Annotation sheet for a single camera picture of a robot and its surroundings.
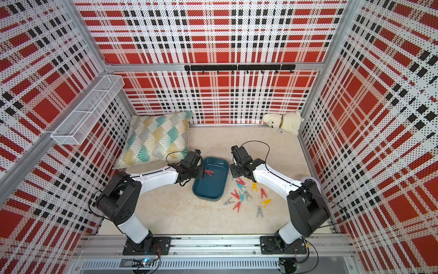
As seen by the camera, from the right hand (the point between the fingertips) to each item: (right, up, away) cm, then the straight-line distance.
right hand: (239, 167), depth 89 cm
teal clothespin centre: (+1, -11, +2) cm, 11 cm away
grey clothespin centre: (+4, -14, 0) cm, 15 cm away
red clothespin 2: (+1, -9, +4) cm, 10 cm away
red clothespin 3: (-2, -15, 0) cm, 15 cm away
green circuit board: (-39, -36, -20) cm, 57 cm away
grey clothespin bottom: (+10, -21, -6) cm, 24 cm away
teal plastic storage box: (-14, -11, +2) cm, 18 cm away
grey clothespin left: (-6, -18, -3) cm, 19 cm away
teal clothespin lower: (+1, -15, -1) cm, 15 cm away
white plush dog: (+35, +26, +24) cm, 50 cm away
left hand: (-20, -2, +6) cm, 21 cm away
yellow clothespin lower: (+14, -18, -3) cm, 23 cm away
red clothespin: (-17, -4, +7) cm, 19 cm away
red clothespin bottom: (-1, -19, -3) cm, 19 cm away
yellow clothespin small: (+8, -11, +2) cm, 14 cm away
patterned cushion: (-49, +16, +4) cm, 52 cm away
